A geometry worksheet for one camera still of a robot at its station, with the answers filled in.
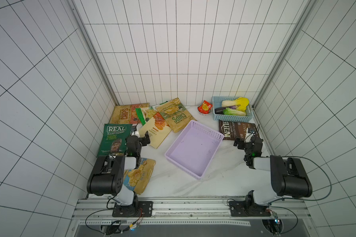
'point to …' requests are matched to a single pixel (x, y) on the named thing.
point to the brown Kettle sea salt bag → (232, 130)
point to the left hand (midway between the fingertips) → (139, 134)
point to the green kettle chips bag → (175, 114)
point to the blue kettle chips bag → (136, 179)
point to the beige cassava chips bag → (158, 129)
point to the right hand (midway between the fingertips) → (238, 134)
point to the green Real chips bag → (113, 138)
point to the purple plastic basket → (194, 148)
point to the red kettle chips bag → (127, 114)
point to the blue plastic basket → (217, 103)
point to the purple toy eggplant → (220, 110)
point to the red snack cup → (204, 108)
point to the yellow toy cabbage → (244, 102)
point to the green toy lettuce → (235, 112)
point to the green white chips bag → (146, 113)
